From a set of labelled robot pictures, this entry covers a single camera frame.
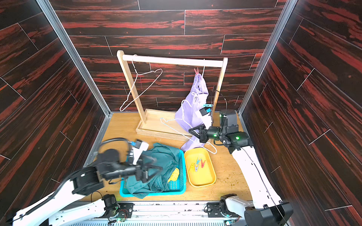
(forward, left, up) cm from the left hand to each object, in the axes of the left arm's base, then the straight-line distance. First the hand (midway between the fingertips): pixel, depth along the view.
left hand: (158, 165), depth 57 cm
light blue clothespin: (+17, -20, -31) cm, 40 cm away
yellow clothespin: (+13, -16, -31) cm, 37 cm away
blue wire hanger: (+49, +7, -28) cm, 57 cm away
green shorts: (+14, 0, -19) cm, 23 cm away
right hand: (+19, -15, 0) cm, 24 cm away
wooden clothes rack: (+51, +8, -33) cm, 61 cm away
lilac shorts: (+54, -13, -26) cm, 62 cm away
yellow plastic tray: (+12, -21, -32) cm, 40 cm away
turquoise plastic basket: (+1, -6, -32) cm, 33 cm away
